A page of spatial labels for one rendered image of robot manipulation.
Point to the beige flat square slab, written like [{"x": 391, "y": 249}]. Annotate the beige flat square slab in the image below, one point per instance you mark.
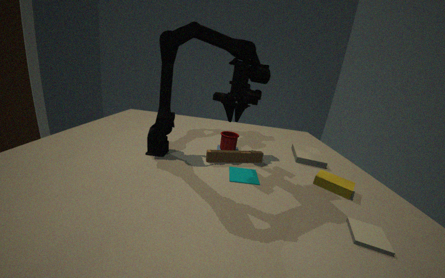
[{"x": 369, "y": 236}]

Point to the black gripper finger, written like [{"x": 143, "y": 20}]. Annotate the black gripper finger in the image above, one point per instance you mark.
[
  {"x": 239, "y": 110},
  {"x": 229, "y": 108}
]

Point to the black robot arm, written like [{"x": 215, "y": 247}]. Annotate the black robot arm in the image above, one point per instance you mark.
[{"x": 248, "y": 68}]

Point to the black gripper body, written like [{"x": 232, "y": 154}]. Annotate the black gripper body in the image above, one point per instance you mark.
[{"x": 229, "y": 98}]

